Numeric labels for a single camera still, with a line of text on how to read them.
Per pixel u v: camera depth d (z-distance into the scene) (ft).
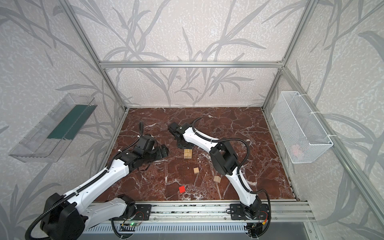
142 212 2.37
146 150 2.07
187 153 2.99
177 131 2.25
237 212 2.42
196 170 2.84
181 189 2.65
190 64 3.16
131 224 2.32
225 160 1.83
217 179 2.75
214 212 2.47
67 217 1.24
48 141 2.11
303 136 2.00
